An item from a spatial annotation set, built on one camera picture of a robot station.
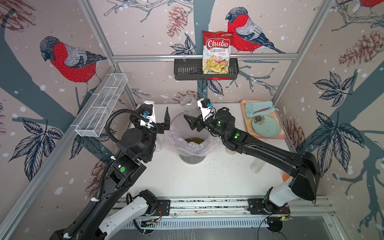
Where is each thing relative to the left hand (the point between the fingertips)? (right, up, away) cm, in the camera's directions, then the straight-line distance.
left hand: (155, 104), depth 56 cm
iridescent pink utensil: (+69, 0, +60) cm, 92 cm away
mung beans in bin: (+17, -21, +41) cm, 49 cm away
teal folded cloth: (+63, +1, +61) cm, 87 cm away
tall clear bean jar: (+51, -33, +27) cm, 66 cm away
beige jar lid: (+29, -18, 0) cm, 34 cm away
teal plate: (+67, -12, +49) cm, 84 cm away
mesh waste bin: (+8, -10, +20) cm, 23 cm away
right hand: (+13, -2, +12) cm, 18 cm away
